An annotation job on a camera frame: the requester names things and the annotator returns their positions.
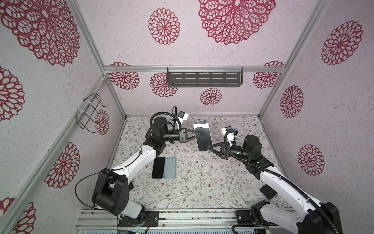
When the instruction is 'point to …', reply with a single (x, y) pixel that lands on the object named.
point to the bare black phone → (158, 167)
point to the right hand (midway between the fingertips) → (208, 146)
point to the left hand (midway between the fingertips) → (198, 136)
